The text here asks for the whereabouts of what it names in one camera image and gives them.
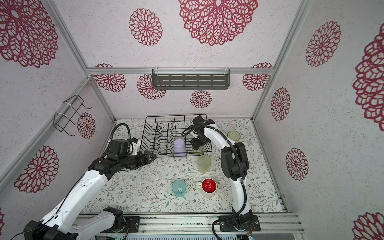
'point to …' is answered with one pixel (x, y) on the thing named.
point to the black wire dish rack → (167, 135)
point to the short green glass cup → (200, 150)
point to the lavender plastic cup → (179, 149)
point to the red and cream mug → (208, 187)
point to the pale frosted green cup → (204, 161)
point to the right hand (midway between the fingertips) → (200, 142)
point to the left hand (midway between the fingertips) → (152, 161)
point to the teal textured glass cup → (179, 188)
